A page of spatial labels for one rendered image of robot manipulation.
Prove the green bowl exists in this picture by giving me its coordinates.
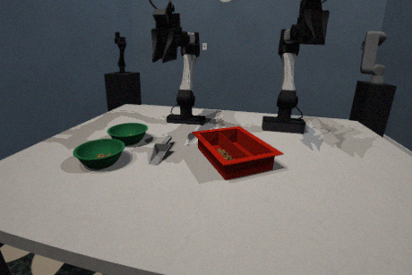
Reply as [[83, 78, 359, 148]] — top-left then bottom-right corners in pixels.
[[73, 139, 125, 169], [107, 123, 148, 145]]

